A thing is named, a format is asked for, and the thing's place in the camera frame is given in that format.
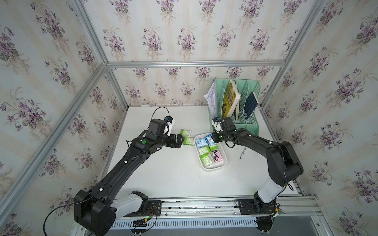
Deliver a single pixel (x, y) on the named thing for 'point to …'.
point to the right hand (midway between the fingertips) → (213, 136)
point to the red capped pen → (242, 153)
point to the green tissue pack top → (185, 132)
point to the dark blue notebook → (250, 105)
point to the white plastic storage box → (214, 165)
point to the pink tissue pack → (216, 156)
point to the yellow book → (232, 96)
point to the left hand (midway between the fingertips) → (178, 138)
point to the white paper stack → (211, 98)
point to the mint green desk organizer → (245, 87)
